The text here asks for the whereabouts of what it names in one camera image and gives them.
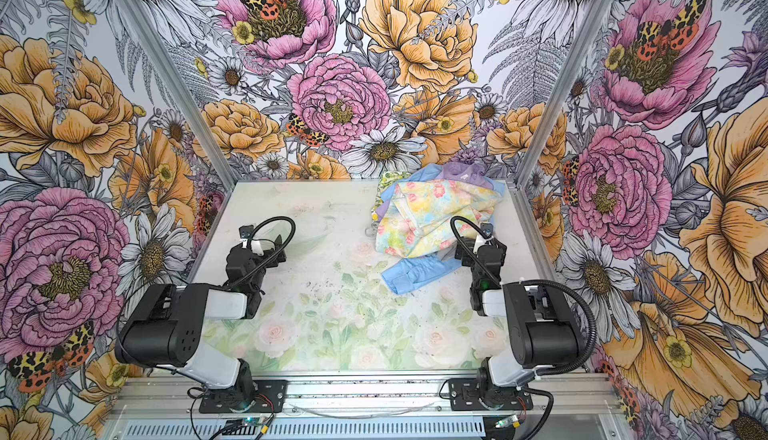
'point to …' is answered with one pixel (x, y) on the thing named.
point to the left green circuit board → (252, 421)
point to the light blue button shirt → (411, 273)
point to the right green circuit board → (507, 421)
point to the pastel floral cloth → (417, 218)
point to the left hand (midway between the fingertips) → (266, 244)
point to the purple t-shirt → (467, 172)
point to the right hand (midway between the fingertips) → (478, 244)
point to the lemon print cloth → (386, 179)
